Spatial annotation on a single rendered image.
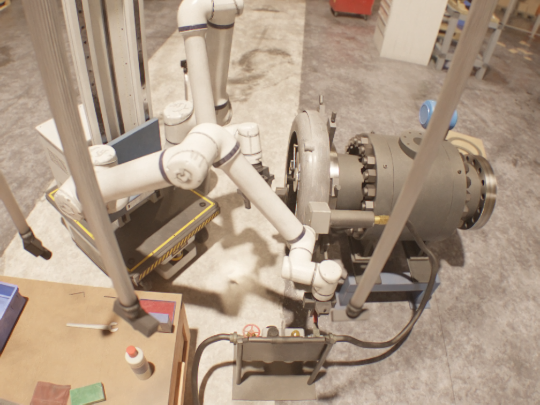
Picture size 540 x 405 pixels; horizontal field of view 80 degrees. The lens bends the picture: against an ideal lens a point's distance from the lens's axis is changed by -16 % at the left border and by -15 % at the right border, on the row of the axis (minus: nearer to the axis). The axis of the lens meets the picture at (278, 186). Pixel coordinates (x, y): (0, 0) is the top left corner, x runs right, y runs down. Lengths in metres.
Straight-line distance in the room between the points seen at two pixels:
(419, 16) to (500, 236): 3.33
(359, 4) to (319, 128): 5.45
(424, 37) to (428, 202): 3.95
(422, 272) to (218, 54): 1.60
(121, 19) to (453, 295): 2.44
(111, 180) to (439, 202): 1.48
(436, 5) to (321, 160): 4.16
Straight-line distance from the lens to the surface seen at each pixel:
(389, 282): 2.14
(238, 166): 1.27
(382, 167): 1.81
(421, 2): 5.45
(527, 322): 2.82
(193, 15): 1.52
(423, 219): 1.94
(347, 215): 1.59
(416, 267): 2.26
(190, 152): 1.10
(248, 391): 1.99
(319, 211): 1.53
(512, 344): 2.65
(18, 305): 1.83
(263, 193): 1.32
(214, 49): 1.67
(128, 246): 2.08
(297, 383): 2.02
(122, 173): 1.30
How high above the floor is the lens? 1.91
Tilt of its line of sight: 42 degrees down
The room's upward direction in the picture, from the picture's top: 8 degrees clockwise
